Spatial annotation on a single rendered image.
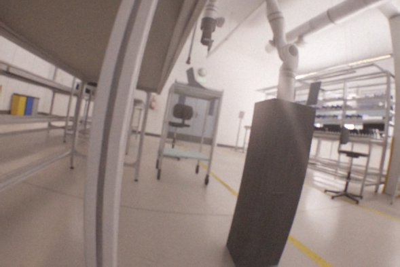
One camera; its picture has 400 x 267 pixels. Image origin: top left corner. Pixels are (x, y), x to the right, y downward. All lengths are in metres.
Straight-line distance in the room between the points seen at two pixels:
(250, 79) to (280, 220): 7.65
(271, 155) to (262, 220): 0.31
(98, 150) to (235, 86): 7.90
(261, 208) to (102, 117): 0.83
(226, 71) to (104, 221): 7.87
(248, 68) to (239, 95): 1.17
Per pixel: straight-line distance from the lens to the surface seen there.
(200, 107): 7.62
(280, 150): 0.94
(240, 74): 8.27
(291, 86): 1.06
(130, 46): 0.27
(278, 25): 1.17
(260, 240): 1.07
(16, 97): 6.57
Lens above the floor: 0.68
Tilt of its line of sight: 2 degrees up
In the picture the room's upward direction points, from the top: 10 degrees clockwise
